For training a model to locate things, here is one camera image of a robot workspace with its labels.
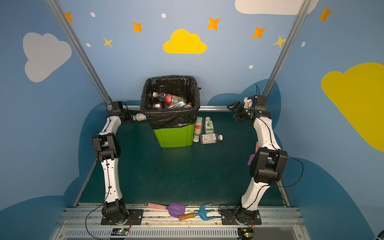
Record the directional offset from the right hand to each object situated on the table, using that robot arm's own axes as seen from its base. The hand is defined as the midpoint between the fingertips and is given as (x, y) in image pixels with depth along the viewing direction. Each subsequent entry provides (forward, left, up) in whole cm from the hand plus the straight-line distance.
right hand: (230, 108), depth 88 cm
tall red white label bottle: (+2, +19, -22) cm, 29 cm away
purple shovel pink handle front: (-51, +30, -26) cm, 64 cm away
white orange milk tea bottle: (+11, +65, -22) cm, 69 cm away
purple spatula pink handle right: (-17, -17, -26) cm, 35 cm away
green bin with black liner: (-15, +31, -2) cm, 35 cm away
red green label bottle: (+3, +37, +3) cm, 38 cm away
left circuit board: (-62, +55, -27) cm, 87 cm away
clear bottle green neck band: (-2, +25, +2) cm, 25 cm away
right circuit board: (-59, -6, -27) cm, 65 cm away
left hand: (+12, +68, -18) cm, 71 cm away
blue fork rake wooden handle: (-52, +15, -25) cm, 60 cm away
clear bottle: (-1, +44, +1) cm, 44 cm away
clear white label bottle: (0, +30, +2) cm, 30 cm away
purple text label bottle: (-7, +10, -23) cm, 26 cm away
